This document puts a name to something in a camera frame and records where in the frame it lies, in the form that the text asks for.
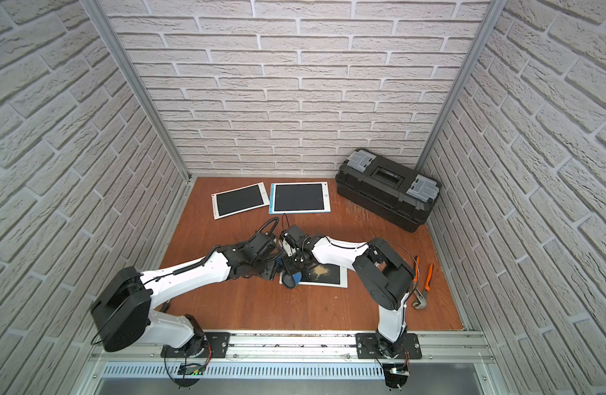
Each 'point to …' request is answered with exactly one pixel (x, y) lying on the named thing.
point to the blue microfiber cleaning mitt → (296, 276)
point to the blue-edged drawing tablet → (290, 197)
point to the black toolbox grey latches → (400, 196)
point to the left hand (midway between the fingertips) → (274, 264)
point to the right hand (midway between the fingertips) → (290, 267)
